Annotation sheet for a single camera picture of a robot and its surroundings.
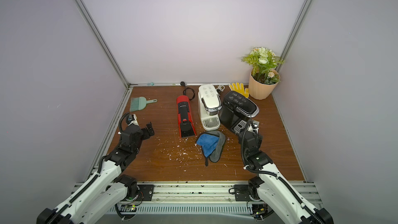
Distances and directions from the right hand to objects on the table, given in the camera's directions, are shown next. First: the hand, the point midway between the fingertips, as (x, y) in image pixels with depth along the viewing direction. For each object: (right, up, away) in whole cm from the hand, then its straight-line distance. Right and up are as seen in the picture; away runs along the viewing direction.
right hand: (249, 129), depth 81 cm
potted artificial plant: (+17, +32, +22) cm, 43 cm away
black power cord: (-42, +29, +40) cm, 65 cm away
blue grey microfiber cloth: (-20, -9, +5) cm, 22 cm away
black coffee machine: (-8, +11, -1) cm, 13 cm away
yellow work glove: (+3, +25, +38) cm, 45 cm away
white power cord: (-11, +25, +36) cm, 45 cm away
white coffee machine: (-22, +13, 0) cm, 26 cm away
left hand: (-57, +3, +1) cm, 57 cm away
